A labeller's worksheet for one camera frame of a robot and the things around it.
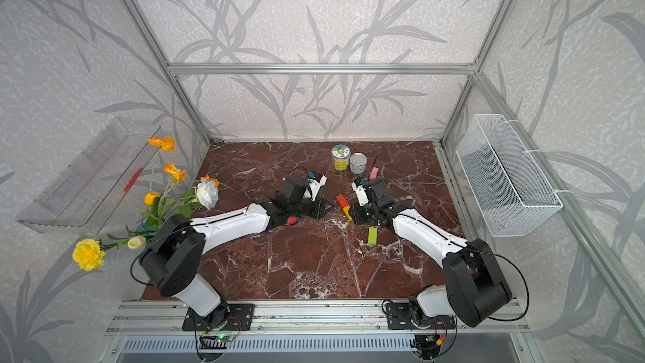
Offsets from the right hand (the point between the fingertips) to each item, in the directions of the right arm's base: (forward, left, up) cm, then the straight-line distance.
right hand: (352, 209), depth 88 cm
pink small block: (+23, -11, -9) cm, 26 cm away
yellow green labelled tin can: (+26, +4, 0) cm, 27 cm away
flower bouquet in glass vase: (-8, +53, +19) cm, 56 cm away
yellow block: (+3, +2, -8) cm, 9 cm away
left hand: (0, +7, +3) cm, 8 cm away
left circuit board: (-37, +42, -11) cm, 58 cm away
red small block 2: (-12, +18, +15) cm, 26 cm away
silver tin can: (+24, -3, -3) cm, 24 cm away
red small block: (+8, +4, -8) cm, 12 cm away
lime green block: (-7, -7, -7) cm, 12 cm away
